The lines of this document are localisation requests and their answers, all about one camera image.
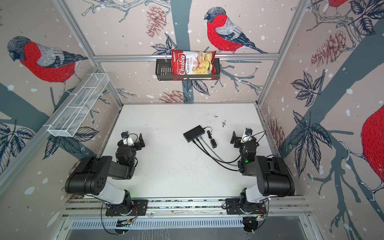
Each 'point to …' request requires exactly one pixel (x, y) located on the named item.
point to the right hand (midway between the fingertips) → (240, 134)
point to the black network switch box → (193, 133)
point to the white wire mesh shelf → (77, 105)
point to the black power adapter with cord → (212, 141)
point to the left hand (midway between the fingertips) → (132, 135)
